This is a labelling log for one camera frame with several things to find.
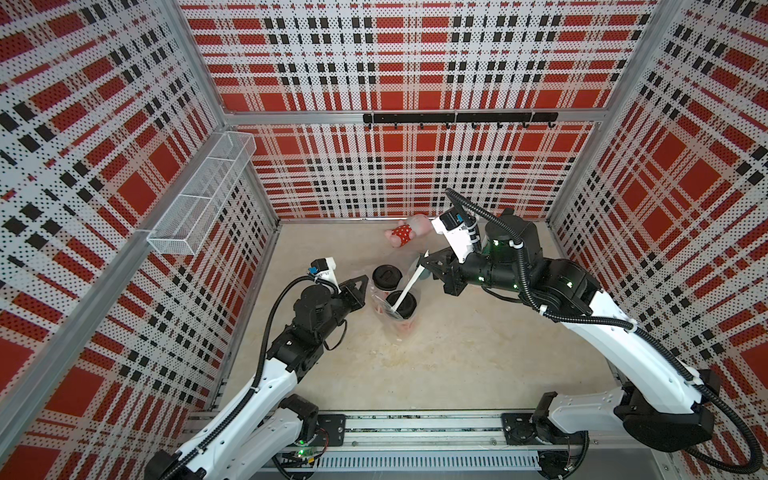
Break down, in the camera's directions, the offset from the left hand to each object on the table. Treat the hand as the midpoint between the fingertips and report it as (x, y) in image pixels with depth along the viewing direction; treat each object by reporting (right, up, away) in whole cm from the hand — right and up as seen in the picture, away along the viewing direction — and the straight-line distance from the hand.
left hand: (373, 277), depth 75 cm
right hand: (+13, +5, -16) cm, 21 cm away
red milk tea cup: (+3, -1, +7) cm, 8 cm away
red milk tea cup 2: (+8, -12, +3) cm, 15 cm away
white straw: (+9, -1, -11) cm, 14 cm away
